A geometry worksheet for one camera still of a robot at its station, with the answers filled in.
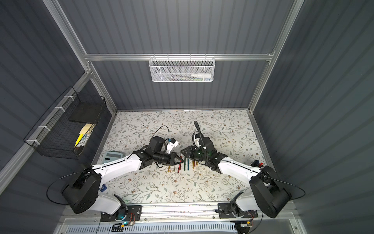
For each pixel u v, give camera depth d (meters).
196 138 0.77
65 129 0.73
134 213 0.72
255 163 0.77
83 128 0.75
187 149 0.77
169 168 0.89
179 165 0.80
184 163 0.79
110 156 0.91
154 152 0.67
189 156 0.72
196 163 0.91
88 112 0.84
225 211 0.72
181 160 0.79
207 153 0.65
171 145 0.78
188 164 0.91
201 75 0.93
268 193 0.43
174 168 0.89
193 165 0.91
